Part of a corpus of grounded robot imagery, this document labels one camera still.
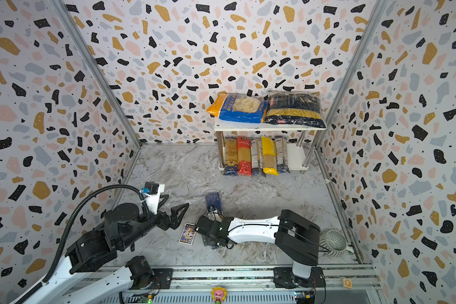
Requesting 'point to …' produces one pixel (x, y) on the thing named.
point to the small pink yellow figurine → (218, 294)
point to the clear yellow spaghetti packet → (269, 149)
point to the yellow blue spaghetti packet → (231, 156)
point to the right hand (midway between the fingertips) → (209, 231)
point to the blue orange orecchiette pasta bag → (239, 107)
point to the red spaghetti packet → (244, 156)
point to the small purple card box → (188, 234)
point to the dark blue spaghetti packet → (214, 206)
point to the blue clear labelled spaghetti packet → (281, 144)
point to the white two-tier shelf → (299, 153)
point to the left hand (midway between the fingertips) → (178, 199)
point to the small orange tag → (348, 283)
